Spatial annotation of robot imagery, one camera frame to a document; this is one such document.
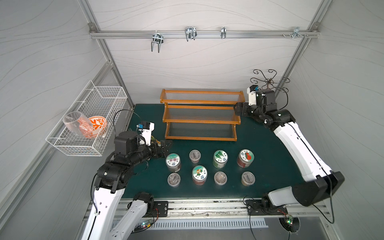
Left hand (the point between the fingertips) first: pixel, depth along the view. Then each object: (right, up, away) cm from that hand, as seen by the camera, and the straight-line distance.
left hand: (164, 142), depth 64 cm
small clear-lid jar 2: (+27, -22, +14) cm, 38 cm away
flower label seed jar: (+1, -14, +17) cm, 22 cm away
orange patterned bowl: (-29, +7, +2) cm, 30 cm away
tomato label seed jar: (+42, -12, +20) cm, 48 cm away
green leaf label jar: (+27, -13, +18) cm, 35 cm away
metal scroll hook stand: (+60, +33, +27) cm, 74 cm away
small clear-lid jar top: (+13, -12, +22) cm, 29 cm away
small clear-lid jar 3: (+42, -22, +14) cm, 49 cm away
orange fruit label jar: (+16, -19, +13) cm, 28 cm away
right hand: (+37, +17, +11) cm, 43 cm away
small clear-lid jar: (+2, -23, +14) cm, 26 cm away
